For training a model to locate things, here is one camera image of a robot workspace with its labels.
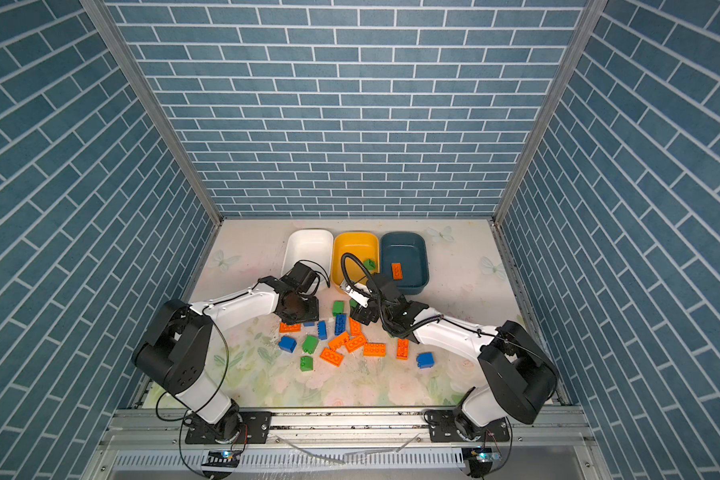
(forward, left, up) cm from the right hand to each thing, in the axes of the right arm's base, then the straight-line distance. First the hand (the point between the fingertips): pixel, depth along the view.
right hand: (361, 287), depth 87 cm
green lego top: (+16, -1, -10) cm, 19 cm away
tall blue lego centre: (-7, +6, -11) cm, 15 cm away
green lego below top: (-1, +8, -12) cm, 15 cm away
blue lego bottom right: (-16, -20, -12) cm, 28 cm away
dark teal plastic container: (+21, -13, -12) cm, 27 cm away
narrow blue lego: (-9, +11, -12) cm, 19 cm away
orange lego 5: (+14, -11, -11) cm, 21 cm away
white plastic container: (+23, +21, -11) cm, 33 cm away
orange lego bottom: (-17, +7, -11) cm, 22 cm away
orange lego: (-9, +22, -12) cm, 26 cm away
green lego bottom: (-20, +14, -10) cm, 26 cm away
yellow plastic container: (+24, +2, -9) cm, 26 cm away
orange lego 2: (-12, +1, -12) cm, 17 cm away
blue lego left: (-14, +21, -10) cm, 27 cm away
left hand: (-5, +14, -10) cm, 18 cm away
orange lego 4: (-7, +2, -12) cm, 14 cm away
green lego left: (-13, +15, -13) cm, 24 cm away
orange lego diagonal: (-13, +6, -10) cm, 17 cm away
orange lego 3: (-13, -13, -12) cm, 22 cm away
